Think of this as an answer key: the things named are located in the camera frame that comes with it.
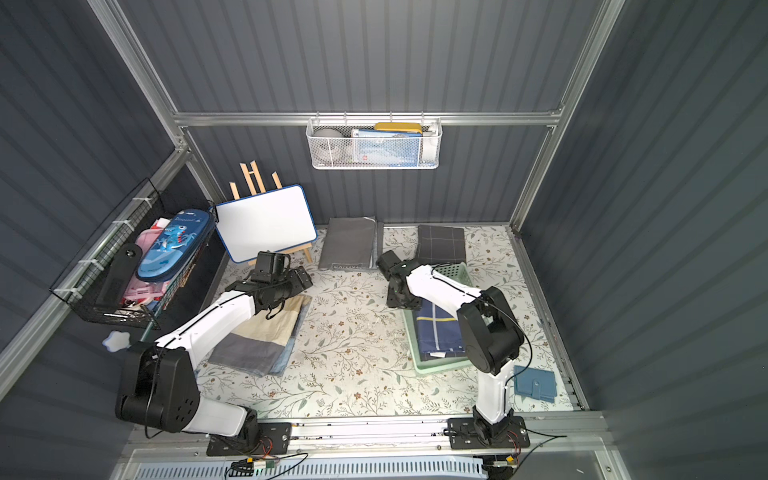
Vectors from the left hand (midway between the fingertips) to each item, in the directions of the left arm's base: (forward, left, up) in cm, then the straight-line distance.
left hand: (301, 282), depth 89 cm
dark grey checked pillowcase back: (+26, -47, -12) cm, 55 cm away
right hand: (-3, -33, -6) cm, 33 cm away
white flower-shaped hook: (-23, +34, +11) cm, 43 cm away
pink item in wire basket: (-15, +28, +18) cm, 37 cm away
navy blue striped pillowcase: (-12, -41, -10) cm, 44 cm away
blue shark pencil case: (-1, +23, +23) cm, 32 cm away
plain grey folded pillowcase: (+26, -12, -11) cm, 31 cm away
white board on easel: (+19, +12, +7) cm, 24 cm away
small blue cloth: (-26, -66, -10) cm, 72 cm away
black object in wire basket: (-13, +32, +22) cm, 41 cm away
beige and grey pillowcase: (-14, +12, -12) cm, 22 cm away
